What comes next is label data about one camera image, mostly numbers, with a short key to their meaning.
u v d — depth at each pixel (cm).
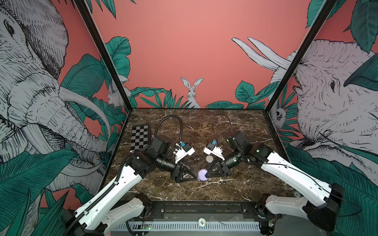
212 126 111
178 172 54
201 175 59
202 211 75
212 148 58
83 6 70
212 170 58
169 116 52
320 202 39
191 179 56
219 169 56
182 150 57
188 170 55
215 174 59
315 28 76
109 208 41
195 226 70
